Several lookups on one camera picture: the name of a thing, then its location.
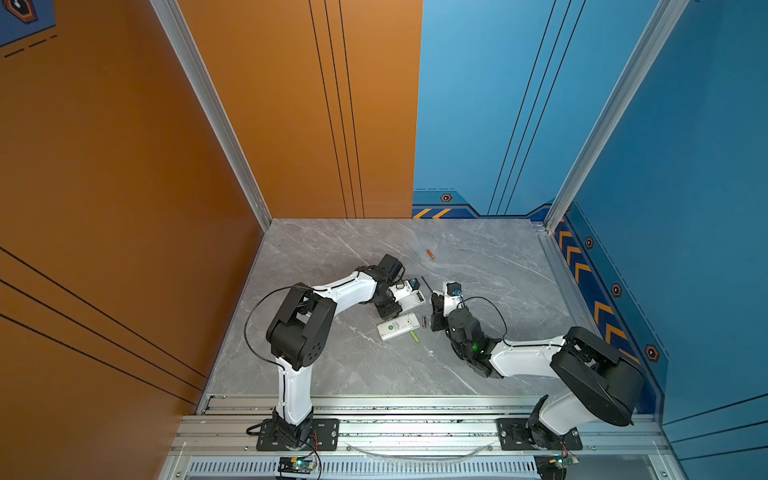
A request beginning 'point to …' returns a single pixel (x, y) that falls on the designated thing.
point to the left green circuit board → (296, 465)
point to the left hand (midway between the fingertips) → (391, 303)
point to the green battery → (415, 336)
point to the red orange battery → (430, 253)
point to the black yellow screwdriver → (426, 284)
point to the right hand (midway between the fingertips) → (432, 299)
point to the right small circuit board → (564, 461)
